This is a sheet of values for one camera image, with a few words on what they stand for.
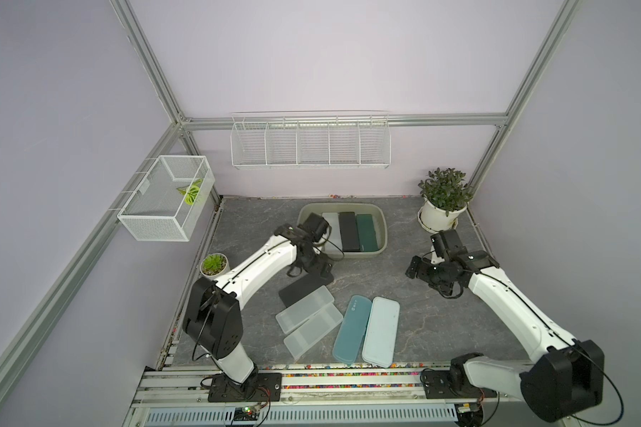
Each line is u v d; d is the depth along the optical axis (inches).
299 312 34.2
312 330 32.7
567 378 15.4
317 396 29.0
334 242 40.6
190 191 31.9
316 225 26.8
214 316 17.3
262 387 28.5
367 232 41.9
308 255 26.9
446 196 37.8
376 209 42.9
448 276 24.1
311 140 38.8
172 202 32.0
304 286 36.3
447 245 25.0
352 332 32.6
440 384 29.1
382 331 31.8
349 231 42.6
